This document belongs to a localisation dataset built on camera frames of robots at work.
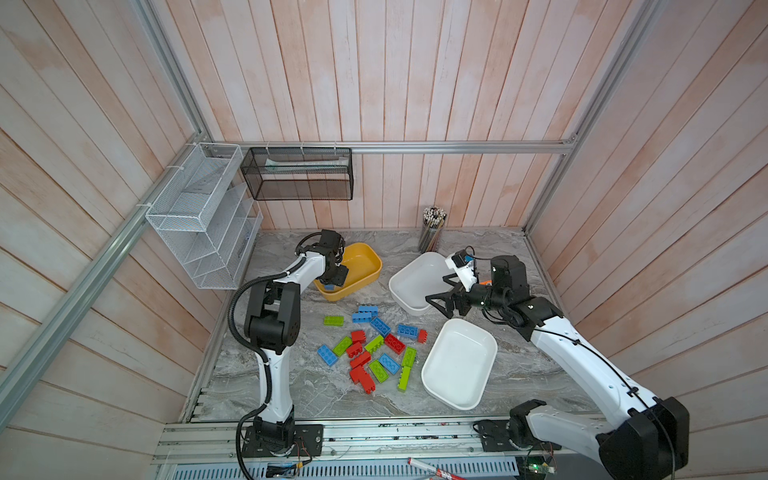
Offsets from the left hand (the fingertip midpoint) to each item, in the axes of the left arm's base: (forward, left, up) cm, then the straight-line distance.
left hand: (333, 277), depth 101 cm
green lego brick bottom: (-33, -22, -2) cm, 40 cm away
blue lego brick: (-17, -16, -3) cm, 23 cm away
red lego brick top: (-19, -9, -4) cm, 22 cm away
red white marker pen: (-54, -30, -3) cm, 62 cm away
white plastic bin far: (+3, -29, -5) cm, 30 cm away
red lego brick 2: (-23, -20, -2) cm, 31 cm away
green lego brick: (-15, -1, -4) cm, 15 cm away
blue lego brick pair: (-13, -11, -3) cm, 17 cm away
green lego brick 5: (-27, -24, -4) cm, 37 cm away
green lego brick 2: (-23, -4, -4) cm, 24 cm away
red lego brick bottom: (-32, -10, -3) cm, 33 cm away
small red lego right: (-20, -29, -2) cm, 35 cm away
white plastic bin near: (-27, -39, -5) cm, 48 cm away
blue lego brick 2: (-19, -26, -3) cm, 32 cm away
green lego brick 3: (-23, -14, -2) cm, 27 cm away
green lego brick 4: (-30, -16, -4) cm, 34 cm away
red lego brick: (-24, -8, -2) cm, 26 cm away
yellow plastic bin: (+9, -10, -4) cm, 14 cm away
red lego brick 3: (-28, -10, -3) cm, 30 cm away
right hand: (-16, -31, +18) cm, 39 cm away
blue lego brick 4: (-27, -18, -4) cm, 33 cm away
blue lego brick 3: (-26, 0, -3) cm, 26 cm away
